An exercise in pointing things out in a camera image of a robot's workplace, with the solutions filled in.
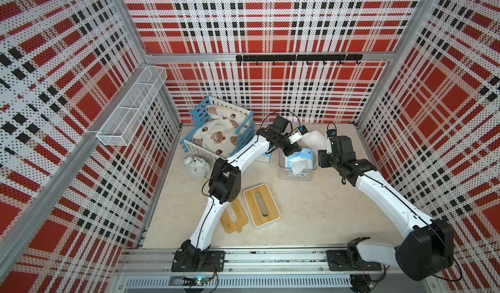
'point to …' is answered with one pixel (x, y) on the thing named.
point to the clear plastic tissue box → (289, 175)
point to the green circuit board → (193, 280)
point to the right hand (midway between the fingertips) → (328, 152)
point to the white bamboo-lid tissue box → (262, 206)
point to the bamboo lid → (229, 226)
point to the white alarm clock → (196, 167)
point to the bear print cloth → (217, 133)
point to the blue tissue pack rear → (264, 157)
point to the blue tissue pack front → (300, 161)
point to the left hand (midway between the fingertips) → (301, 147)
